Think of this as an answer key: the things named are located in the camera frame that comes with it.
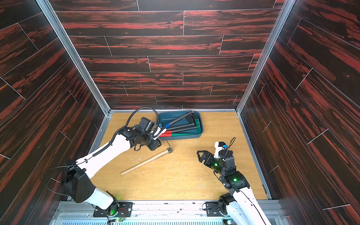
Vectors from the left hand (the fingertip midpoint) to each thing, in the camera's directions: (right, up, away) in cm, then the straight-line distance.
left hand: (159, 142), depth 83 cm
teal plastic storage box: (+1, +16, +31) cm, 35 cm away
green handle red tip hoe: (+26, +8, +22) cm, 35 cm away
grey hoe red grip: (+6, +5, +15) cm, 17 cm away
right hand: (+26, -6, -5) cm, 27 cm away
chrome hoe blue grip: (+20, +16, +25) cm, 36 cm away
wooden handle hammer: (+5, -7, +11) cm, 14 cm away
